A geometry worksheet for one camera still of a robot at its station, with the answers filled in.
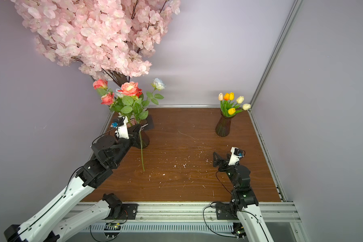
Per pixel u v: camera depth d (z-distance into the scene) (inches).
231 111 30.5
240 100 32.7
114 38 18.2
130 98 23.4
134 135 22.7
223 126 38.4
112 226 28.3
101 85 29.9
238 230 27.9
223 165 27.5
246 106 32.0
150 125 41.9
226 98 33.1
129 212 28.7
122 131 21.8
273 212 29.2
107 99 28.6
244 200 22.7
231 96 32.9
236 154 26.9
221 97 33.6
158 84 29.9
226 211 28.6
